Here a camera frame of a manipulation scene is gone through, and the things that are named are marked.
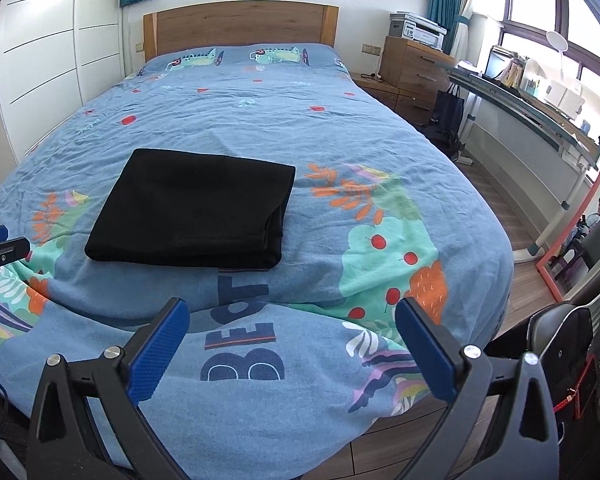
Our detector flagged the black pants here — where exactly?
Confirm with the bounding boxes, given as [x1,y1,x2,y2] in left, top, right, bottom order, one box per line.
[84,148,296,271]

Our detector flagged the black office chair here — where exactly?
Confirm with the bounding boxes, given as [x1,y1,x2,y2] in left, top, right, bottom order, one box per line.
[479,284,600,480]

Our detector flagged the red framed mirror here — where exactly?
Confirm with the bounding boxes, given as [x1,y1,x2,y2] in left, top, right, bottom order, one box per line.
[535,170,600,301]

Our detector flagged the dark bag by desk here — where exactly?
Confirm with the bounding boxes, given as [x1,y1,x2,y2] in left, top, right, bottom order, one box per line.
[422,84,465,160]

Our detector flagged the long white desk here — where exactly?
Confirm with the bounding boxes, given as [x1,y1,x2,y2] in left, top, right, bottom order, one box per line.
[448,67,596,263]

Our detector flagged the blue patterned bed cover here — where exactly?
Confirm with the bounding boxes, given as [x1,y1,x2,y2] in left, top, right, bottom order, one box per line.
[0,44,514,479]

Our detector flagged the red cable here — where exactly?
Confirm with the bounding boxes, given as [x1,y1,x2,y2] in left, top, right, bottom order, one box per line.
[552,353,598,418]

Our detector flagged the white printer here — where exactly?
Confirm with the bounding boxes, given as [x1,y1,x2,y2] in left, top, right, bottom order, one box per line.
[388,12,446,50]

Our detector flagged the wooden headboard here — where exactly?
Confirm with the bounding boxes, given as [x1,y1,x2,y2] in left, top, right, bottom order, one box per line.
[143,0,339,61]

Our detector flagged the wooden drawer cabinet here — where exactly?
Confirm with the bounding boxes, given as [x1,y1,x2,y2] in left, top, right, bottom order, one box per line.
[351,36,455,127]

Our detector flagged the white round desk lamp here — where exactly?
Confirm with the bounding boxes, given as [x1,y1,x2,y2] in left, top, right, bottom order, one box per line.
[545,30,569,77]

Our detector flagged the white wardrobe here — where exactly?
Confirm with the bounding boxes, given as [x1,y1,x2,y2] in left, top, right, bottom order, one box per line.
[0,0,124,184]

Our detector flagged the laptop on desk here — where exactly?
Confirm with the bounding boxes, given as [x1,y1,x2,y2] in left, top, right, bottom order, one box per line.
[482,46,515,84]

